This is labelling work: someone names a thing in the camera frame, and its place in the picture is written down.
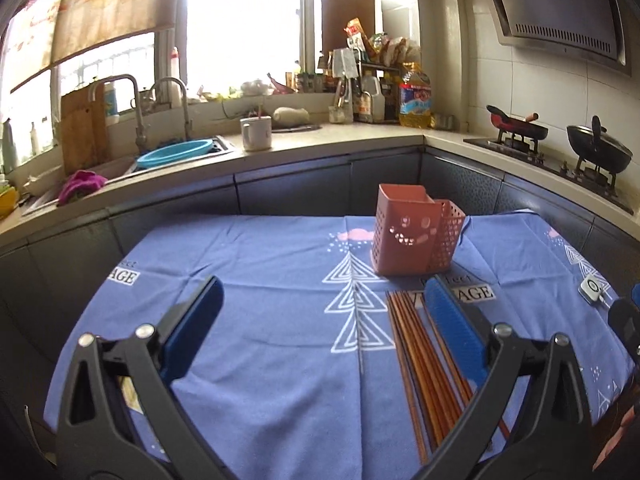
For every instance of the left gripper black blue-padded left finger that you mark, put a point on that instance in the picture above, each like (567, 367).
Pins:
(120, 419)

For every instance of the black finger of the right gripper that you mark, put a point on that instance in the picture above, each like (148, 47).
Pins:
(624, 320)

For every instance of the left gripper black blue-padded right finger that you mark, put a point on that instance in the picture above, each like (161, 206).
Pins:
(529, 415)

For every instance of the brown wooden chopstick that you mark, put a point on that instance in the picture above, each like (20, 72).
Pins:
(469, 388)
(417, 374)
(429, 378)
(406, 380)
(457, 384)
(442, 394)

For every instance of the chrome kitchen faucet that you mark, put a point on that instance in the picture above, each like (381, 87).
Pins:
(141, 138)

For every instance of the white small button device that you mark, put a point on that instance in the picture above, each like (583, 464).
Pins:
(595, 291)

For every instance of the gas stove top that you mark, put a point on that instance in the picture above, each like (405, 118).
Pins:
(584, 174)

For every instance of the black wok with lid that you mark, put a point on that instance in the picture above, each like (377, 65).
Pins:
(594, 145)

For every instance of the blue printed tablecloth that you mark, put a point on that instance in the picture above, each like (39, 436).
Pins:
(299, 377)

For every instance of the red frying pan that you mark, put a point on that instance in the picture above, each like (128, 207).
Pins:
(526, 128)

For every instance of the pink plastic utensil holder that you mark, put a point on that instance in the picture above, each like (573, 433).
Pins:
(414, 234)

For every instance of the magenta cleaning cloth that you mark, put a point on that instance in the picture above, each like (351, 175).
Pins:
(80, 184)

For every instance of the blue plastic basin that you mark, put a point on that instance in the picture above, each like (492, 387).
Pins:
(175, 153)

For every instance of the yellow cooking oil bottle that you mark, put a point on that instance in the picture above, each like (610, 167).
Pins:
(415, 97)

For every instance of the wooden cutting board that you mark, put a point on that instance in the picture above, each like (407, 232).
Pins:
(83, 135)

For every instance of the steel range hood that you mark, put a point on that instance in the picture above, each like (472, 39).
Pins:
(592, 30)

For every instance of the white ceramic mug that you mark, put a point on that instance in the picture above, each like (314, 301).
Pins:
(256, 133)

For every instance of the condiment rack with bottles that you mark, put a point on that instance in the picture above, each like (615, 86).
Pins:
(367, 71)

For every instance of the patterned window blind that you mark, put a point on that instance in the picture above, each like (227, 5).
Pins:
(45, 33)

